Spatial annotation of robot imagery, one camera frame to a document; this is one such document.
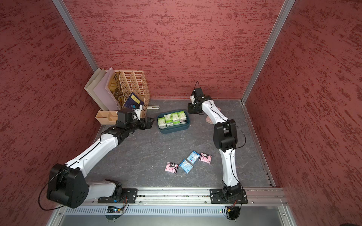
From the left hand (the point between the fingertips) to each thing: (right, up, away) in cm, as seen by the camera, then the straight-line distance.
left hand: (147, 121), depth 85 cm
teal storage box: (+17, -6, +14) cm, 23 cm away
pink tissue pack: (+36, -23, +1) cm, 43 cm away
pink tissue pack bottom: (+15, -27, -4) cm, 31 cm away
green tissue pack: (+7, -2, +14) cm, 16 cm away
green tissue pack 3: (+16, +1, +17) cm, 24 cm away
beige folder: (-37, +23, +3) cm, 44 cm away
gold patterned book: (-27, +22, +15) cm, 38 cm away
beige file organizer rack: (-24, +25, +32) cm, 47 cm away
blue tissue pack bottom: (+24, -27, -2) cm, 36 cm away
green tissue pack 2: (+12, 0, +16) cm, 19 cm away
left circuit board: (-14, -46, -13) cm, 50 cm away
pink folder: (-32, +14, +10) cm, 36 cm away
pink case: (+42, -2, +21) cm, 47 cm away
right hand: (+27, +5, +15) cm, 31 cm away
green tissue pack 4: (+22, +2, +18) cm, 28 cm away
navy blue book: (-16, +15, +19) cm, 29 cm away
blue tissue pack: (+29, -23, +2) cm, 37 cm away
